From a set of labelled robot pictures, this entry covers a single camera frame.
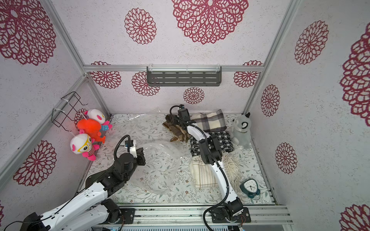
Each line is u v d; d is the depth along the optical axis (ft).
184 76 3.10
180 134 3.37
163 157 3.13
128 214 2.44
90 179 2.67
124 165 1.87
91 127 2.88
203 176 2.67
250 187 2.61
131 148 2.18
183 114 2.95
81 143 2.61
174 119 3.20
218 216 2.42
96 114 3.09
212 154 2.33
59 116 2.39
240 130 3.02
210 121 3.50
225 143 3.08
